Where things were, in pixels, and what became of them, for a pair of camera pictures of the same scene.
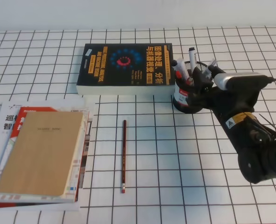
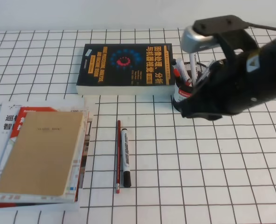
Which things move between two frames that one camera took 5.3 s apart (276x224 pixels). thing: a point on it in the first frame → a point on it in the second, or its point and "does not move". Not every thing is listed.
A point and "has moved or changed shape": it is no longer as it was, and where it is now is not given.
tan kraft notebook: (40, 161) does not move
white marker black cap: (179, 65) does not move
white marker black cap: (208, 73) has moved or changed shape
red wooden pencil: (124, 157) → (118, 155)
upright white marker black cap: (192, 58) does not move
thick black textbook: (123, 69) does not move
